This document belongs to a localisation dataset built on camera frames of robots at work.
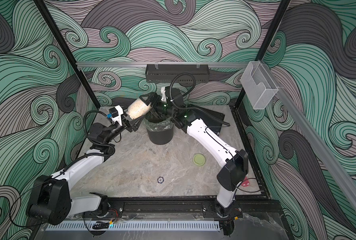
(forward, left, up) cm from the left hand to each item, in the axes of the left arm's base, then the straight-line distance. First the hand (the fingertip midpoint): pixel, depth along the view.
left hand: (138, 108), depth 68 cm
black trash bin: (+8, -8, -37) cm, 39 cm away
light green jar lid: (-8, -33, -37) cm, 50 cm away
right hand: (+1, -1, +3) cm, 3 cm away
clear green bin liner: (+1, -13, -14) cm, 19 cm away
